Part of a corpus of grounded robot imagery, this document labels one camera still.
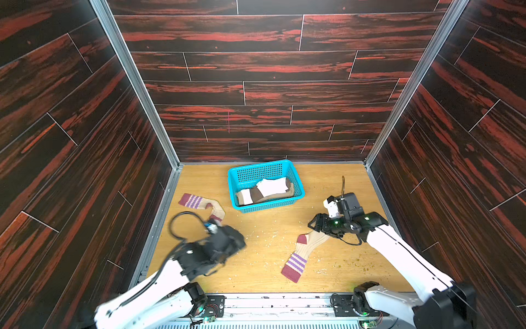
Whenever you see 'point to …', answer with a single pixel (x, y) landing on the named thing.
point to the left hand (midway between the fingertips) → (241, 244)
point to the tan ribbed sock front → (290, 192)
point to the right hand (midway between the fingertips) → (317, 225)
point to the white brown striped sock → (264, 188)
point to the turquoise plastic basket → (247, 176)
